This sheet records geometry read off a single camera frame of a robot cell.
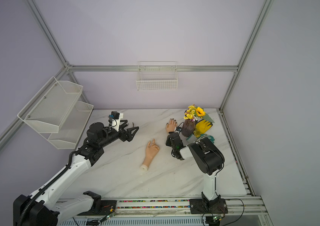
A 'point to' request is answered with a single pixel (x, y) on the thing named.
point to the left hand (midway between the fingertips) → (131, 125)
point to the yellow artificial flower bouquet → (194, 113)
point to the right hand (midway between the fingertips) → (171, 138)
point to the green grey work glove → (192, 138)
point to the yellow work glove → (201, 127)
